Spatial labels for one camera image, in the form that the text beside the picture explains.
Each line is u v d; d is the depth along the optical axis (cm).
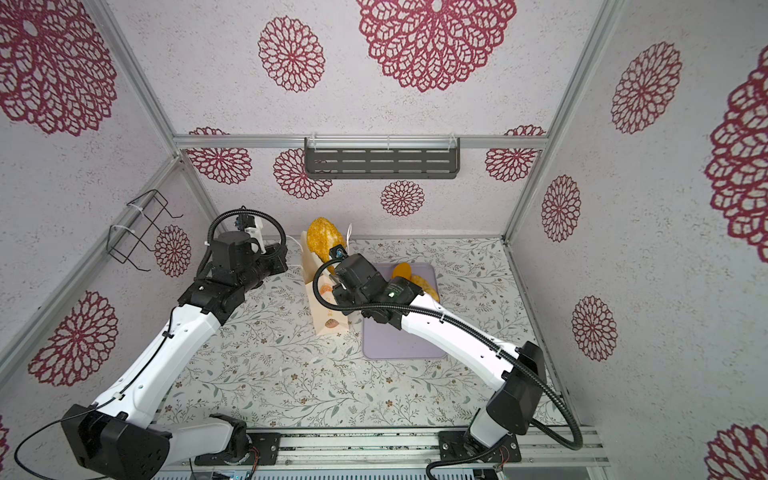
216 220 53
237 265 56
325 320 90
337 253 62
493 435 59
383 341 92
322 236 76
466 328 45
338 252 62
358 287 52
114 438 37
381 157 96
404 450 75
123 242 73
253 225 66
